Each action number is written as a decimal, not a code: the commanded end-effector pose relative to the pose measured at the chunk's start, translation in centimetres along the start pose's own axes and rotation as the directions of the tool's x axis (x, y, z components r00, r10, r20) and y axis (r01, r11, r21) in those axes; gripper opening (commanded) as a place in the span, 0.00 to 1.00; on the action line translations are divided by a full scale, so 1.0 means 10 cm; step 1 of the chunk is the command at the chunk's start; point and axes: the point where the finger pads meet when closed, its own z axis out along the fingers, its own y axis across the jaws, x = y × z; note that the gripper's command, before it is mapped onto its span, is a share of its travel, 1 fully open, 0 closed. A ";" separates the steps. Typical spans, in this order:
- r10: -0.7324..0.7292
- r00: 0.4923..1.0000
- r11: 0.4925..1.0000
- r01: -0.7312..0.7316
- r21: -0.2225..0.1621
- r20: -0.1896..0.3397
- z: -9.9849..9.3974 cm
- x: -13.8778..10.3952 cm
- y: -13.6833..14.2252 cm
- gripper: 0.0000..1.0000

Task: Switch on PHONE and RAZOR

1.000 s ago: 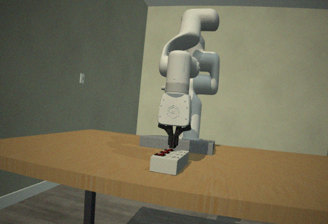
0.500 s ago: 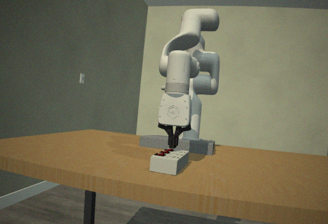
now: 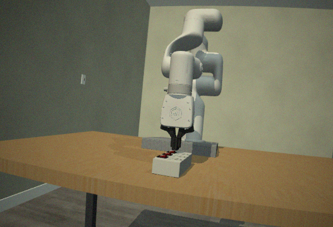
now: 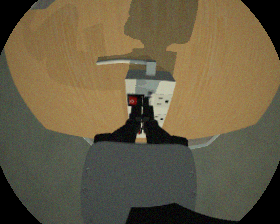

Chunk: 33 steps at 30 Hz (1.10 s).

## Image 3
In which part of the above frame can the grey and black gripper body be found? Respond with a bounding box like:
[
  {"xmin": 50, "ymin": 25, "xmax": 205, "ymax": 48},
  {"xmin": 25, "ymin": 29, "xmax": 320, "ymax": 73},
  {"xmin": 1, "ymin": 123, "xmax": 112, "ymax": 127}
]
[{"xmin": 160, "ymin": 93, "xmax": 195, "ymax": 129}]

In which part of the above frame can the grey power strip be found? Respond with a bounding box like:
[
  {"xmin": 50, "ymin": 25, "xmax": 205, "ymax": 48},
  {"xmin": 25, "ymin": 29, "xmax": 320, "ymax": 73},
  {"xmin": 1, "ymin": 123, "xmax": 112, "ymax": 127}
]
[{"xmin": 152, "ymin": 150, "xmax": 192, "ymax": 178}]

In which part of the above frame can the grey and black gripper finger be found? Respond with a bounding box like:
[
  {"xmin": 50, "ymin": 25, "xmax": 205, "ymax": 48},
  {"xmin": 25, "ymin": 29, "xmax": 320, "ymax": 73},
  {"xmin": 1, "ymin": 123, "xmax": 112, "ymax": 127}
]
[
  {"xmin": 160, "ymin": 125, "xmax": 177, "ymax": 150},
  {"xmin": 175, "ymin": 125, "xmax": 194, "ymax": 150}
]

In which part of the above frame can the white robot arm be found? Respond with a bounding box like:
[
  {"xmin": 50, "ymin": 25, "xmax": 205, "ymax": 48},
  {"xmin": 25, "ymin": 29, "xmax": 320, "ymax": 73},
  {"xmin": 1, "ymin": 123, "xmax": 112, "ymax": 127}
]
[{"xmin": 161, "ymin": 9, "xmax": 223, "ymax": 143}]

